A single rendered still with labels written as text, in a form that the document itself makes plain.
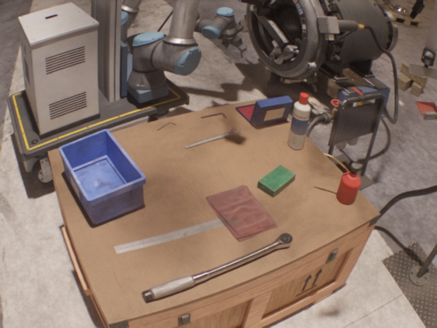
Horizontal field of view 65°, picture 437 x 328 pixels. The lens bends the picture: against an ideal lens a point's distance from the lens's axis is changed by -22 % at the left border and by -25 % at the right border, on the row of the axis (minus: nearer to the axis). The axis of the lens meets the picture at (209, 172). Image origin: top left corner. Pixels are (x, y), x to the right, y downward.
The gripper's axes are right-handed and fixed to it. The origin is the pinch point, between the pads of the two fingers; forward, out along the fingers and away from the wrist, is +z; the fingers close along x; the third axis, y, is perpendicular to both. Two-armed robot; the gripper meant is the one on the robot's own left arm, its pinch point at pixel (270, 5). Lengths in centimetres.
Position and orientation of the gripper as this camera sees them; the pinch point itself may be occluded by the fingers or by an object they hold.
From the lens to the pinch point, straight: 269.5
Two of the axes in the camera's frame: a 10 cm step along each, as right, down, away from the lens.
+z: 3.1, 0.9, 9.5
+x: -5.5, -8.0, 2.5
